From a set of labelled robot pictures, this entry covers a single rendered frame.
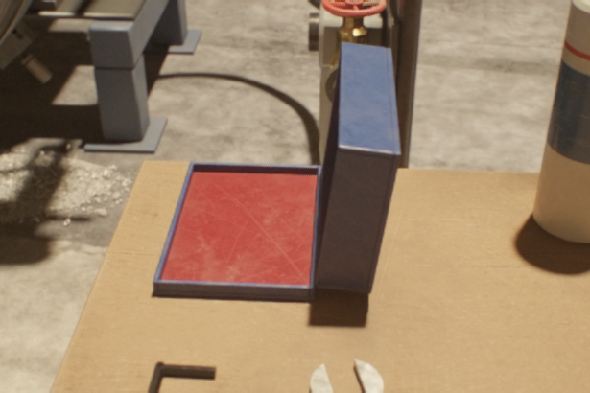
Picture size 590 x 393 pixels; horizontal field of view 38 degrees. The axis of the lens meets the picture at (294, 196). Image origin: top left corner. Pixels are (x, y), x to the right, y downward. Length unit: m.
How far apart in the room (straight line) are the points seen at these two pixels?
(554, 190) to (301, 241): 0.19
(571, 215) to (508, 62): 1.49
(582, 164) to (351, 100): 0.17
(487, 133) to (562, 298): 1.20
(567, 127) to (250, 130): 1.20
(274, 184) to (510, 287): 0.21
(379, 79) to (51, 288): 0.88
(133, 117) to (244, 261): 1.11
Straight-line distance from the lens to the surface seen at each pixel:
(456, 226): 0.67
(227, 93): 1.92
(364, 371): 0.53
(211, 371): 0.53
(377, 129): 0.54
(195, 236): 0.64
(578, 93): 0.61
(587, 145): 0.62
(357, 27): 0.99
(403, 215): 0.67
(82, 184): 1.63
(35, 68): 1.47
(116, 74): 1.67
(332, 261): 0.56
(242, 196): 0.68
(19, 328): 1.33
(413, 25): 0.95
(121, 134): 1.73
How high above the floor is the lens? 0.85
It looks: 33 degrees down
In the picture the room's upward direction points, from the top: straight up
